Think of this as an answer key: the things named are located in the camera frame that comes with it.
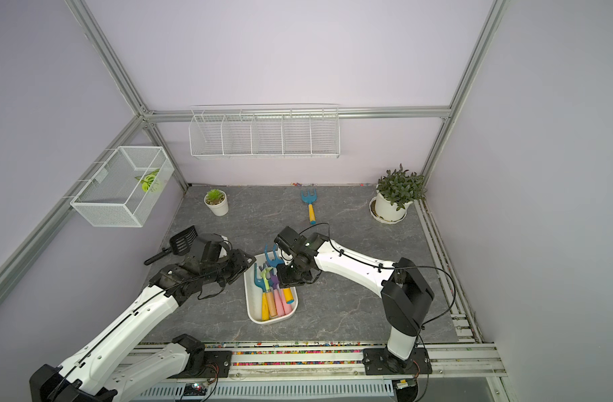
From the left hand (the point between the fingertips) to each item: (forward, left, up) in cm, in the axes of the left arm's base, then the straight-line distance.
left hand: (253, 264), depth 76 cm
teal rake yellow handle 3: (+4, -6, -7) cm, 10 cm away
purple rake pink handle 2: (-9, -9, -14) cm, 19 cm away
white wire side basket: (+25, +43, +10) cm, 51 cm away
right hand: (-4, -8, -6) cm, 11 cm away
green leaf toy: (+26, +34, +12) cm, 44 cm away
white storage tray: (-4, +3, -17) cm, 17 cm away
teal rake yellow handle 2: (+40, -20, -16) cm, 47 cm away
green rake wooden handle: (-6, -4, -14) cm, 16 cm away
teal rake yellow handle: (-5, -1, -14) cm, 15 cm away
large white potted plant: (+25, -51, +2) cm, 57 cm away
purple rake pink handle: (-7, -6, -14) cm, 17 cm away
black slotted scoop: (+21, +36, -19) cm, 45 cm away
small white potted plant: (+36, +21, -10) cm, 42 cm away
